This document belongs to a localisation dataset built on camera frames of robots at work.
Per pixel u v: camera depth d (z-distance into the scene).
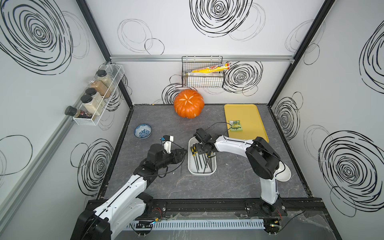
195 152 0.91
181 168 0.87
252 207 0.74
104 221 0.41
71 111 0.59
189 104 1.03
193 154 0.91
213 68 0.87
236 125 1.06
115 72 0.95
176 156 0.70
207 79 0.87
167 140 0.73
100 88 0.73
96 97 0.68
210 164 0.88
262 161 0.50
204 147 0.71
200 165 0.89
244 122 1.07
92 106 0.65
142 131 1.02
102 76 0.74
